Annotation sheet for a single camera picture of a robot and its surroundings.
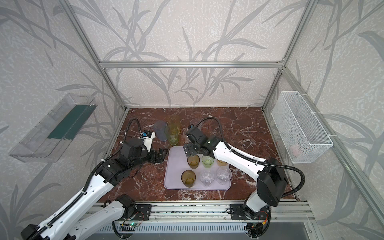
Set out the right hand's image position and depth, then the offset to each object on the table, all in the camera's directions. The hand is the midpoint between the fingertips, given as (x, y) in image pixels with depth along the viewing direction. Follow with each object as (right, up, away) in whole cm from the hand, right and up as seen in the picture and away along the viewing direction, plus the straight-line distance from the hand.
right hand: (192, 144), depth 82 cm
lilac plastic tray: (-9, -20, +7) cm, 23 cm away
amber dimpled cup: (-2, -19, +1) cm, 19 cm away
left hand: (-15, -1, -8) cm, 17 cm away
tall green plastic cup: (-13, +3, +12) cm, 18 cm away
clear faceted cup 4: (+18, -19, +4) cm, 26 cm away
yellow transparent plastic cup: (+17, -11, +2) cm, 20 cm away
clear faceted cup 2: (-6, 0, +19) cm, 20 cm away
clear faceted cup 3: (+8, -20, +2) cm, 22 cm away
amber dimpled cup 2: (0, -11, +7) cm, 13 cm away
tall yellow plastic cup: (-14, +11, +21) cm, 28 cm away
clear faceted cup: (0, +12, +25) cm, 28 cm away
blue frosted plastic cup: (-22, +9, +14) cm, 28 cm away
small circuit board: (-29, -37, -11) cm, 48 cm away
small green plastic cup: (+8, -11, +7) cm, 16 cm away
